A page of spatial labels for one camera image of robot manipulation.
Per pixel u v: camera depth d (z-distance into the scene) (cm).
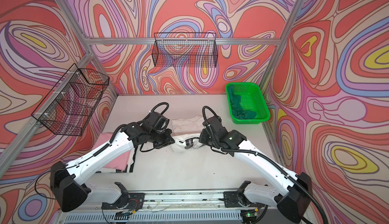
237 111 102
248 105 112
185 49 97
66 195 38
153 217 77
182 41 87
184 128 100
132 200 72
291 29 82
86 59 88
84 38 86
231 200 73
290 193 38
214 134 55
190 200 75
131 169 83
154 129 59
